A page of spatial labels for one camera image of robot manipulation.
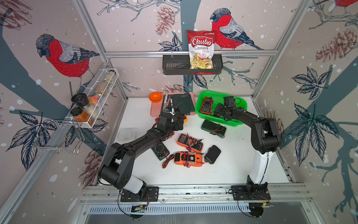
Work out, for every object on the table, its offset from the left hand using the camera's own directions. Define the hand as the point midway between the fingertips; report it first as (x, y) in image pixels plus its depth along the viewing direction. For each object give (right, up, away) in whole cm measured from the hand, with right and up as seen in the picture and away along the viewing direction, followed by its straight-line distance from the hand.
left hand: (179, 118), depth 89 cm
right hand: (+30, +6, +15) cm, 34 cm away
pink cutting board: (-20, +6, +22) cm, 30 cm away
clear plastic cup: (-36, -11, 0) cm, 38 cm away
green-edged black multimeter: (-12, -21, -2) cm, 25 cm away
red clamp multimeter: (+20, +6, +18) cm, 28 cm away
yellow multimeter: (+4, -3, +13) cm, 14 cm away
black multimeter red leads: (+27, +4, +4) cm, 28 cm away
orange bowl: (-22, +16, +27) cm, 38 cm away
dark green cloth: (+2, +11, +27) cm, 29 cm away
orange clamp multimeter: (+5, -24, -8) cm, 26 cm away
